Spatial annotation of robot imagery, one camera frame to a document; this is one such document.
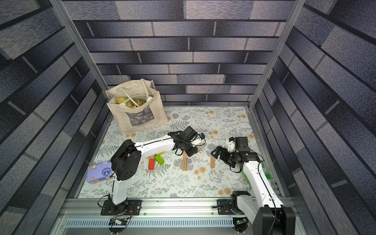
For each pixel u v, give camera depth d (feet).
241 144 2.10
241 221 2.39
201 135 2.64
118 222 2.33
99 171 2.60
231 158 2.23
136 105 2.93
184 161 2.94
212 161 2.93
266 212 1.33
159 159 2.89
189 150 2.59
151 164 2.87
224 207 2.38
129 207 2.42
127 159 1.80
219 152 2.40
